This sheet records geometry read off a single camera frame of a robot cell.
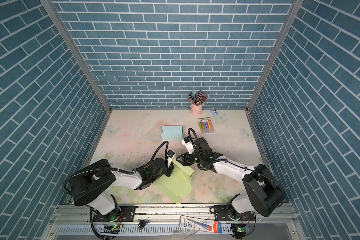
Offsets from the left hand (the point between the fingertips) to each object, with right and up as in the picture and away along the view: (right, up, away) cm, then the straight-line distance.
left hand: (175, 161), depth 89 cm
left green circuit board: (-30, -29, -16) cm, 45 cm away
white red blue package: (+14, -25, -18) cm, 34 cm away
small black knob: (-14, -24, -20) cm, 34 cm away
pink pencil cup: (+14, +33, +26) cm, 44 cm away
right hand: (+3, +4, -5) cm, 7 cm away
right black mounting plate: (+25, -22, -15) cm, 36 cm away
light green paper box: (+2, -12, -4) cm, 13 cm away
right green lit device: (+33, -28, -18) cm, 47 cm away
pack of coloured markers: (+21, +21, +20) cm, 36 cm away
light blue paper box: (-3, +16, +14) cm, 22 cm away
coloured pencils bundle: (+15, +42, +24) cm, 51 cm away
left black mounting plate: (-23, -22, -15) cm, 35 cm away
